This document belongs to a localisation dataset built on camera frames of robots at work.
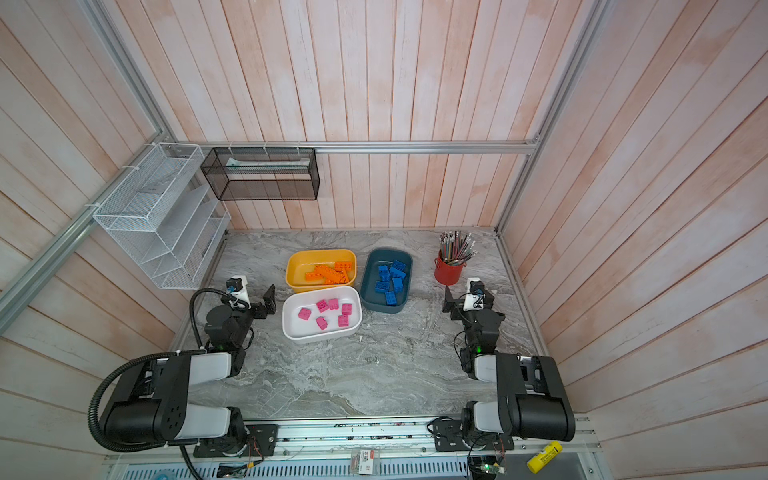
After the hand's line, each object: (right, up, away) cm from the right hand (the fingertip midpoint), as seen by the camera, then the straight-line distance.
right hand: (464, 285), depth 88 cm
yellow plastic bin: (-54, +7, +17) cm, 57 cm away
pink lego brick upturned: (-44, -7, +8) cm, 45 cm away
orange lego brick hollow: (-49, +1, +16) cm, 51 cm away
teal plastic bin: (-28, -6, +7) cm, 29 cm away
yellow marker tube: (+14, -40, -18) cm, 46 cm away
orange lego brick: (-38, +5, +19) cm, 43 cm away
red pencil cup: (-1, +2, +16) cm, 16 cm away
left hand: (-62, -1, +1) cm, 62 cm away
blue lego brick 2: (-20, +3, +16) cm, 26 cm away
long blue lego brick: (-18, +5, +19) cm, 27 cm away
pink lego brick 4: (-44, -13, +5) cm, 46 cm away
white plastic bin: (-47, -10, +8) cm, 49 cm away
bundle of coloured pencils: (0, +11, +10) cm, 15 cm away
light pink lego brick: (-50, -10, +7) cm, 51 cm away
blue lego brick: (-24, -2, +13) cm, 28 cm away
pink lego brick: (-40, -7, +8) cm, 42 cm away
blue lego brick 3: (-19, -1, +14) cm, 23 cm away
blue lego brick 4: (-21, -5, +10) cm, 24 cm away
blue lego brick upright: (-24, +3, +13) cm, 27 cm away
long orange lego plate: (-42, +2, +14) cm, 45 cm away
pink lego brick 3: (-36, -9, +9) cm, 38 cm away
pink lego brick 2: (-37, -12, +5) cm, 39 cm away
